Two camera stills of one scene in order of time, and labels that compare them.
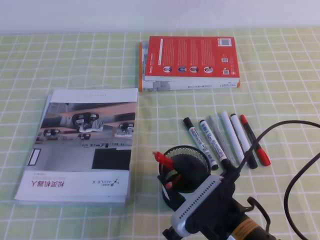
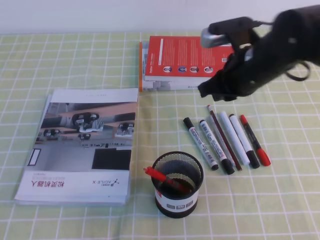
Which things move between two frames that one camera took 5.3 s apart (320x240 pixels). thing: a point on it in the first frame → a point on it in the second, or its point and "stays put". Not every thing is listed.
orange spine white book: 151,85 stays put
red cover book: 191,58 stays put
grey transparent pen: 221,140 stays put
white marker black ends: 214,166 stays put
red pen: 166,160 → 157,174
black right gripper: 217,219 → 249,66
